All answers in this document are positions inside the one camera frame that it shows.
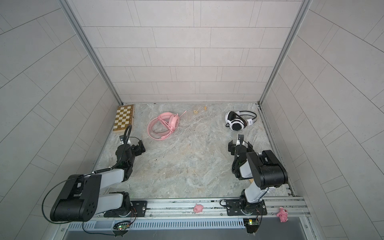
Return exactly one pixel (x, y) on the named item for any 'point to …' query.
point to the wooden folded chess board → (124, 117)
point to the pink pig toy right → (283, 214)
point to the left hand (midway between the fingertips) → (138, 139)
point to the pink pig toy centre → (198, 208)
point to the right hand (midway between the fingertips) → (239, 140)
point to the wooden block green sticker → (195, 112)
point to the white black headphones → (236, 121)
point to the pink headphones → (160, 127)
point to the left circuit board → (121, 225)
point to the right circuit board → (252, 225)
